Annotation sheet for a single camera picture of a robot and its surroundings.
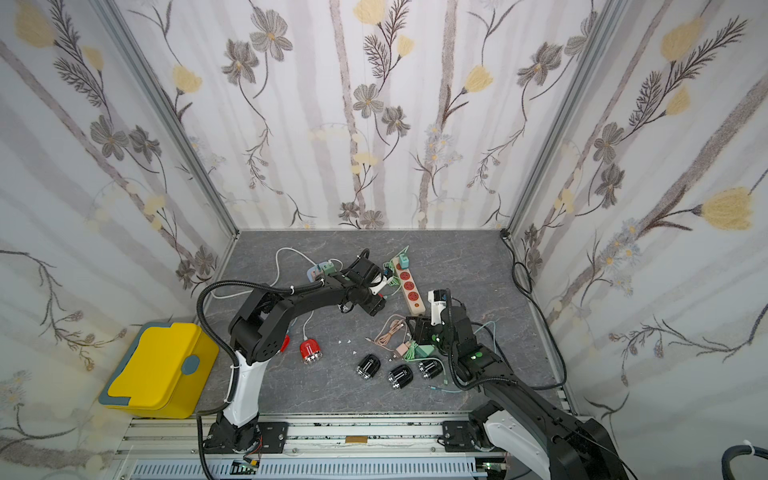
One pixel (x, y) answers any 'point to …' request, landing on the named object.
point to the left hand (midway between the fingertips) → (381, 296)
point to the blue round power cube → (315, 271)
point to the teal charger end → (404, 261)
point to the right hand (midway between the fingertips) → (414, 317)
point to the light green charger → (423, 350)
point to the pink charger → (402, 349)
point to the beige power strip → (410, 288)
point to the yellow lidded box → (164, 371)
